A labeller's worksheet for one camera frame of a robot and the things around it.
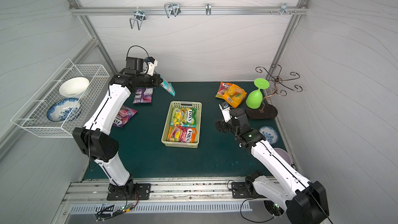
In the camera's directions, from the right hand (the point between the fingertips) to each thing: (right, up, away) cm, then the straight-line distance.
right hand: (225, 114), depth 80 cm
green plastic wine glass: (+15, +8, 0) cm, 17 cm away
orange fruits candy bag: (+4, +16, +35) cm, 39 cm away
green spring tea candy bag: (-24, -4, +18) cm, 30 cm away
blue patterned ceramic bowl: (-71, +4, -15) cm, 73 cm away
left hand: (-33, +19, +1) cm, 38 cm away
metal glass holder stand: (+34, -1, +24) cm, 42 cm away
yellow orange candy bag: (+11, +10, +27) cm, 31 cm away
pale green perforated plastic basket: (-25, -10, +14) cm, 30 cm away
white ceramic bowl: (-75, +14, -6) cm, 76 cm away
